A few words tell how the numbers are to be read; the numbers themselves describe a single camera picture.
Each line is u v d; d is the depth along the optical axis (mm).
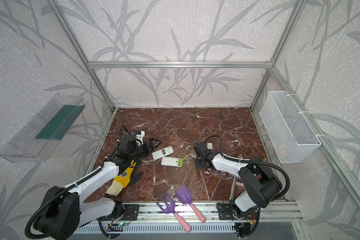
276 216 722
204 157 692
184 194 788
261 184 438
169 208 750
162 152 937
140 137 788
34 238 384
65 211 401
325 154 569
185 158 932
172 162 909
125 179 805
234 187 804
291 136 618
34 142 634
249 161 498
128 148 643
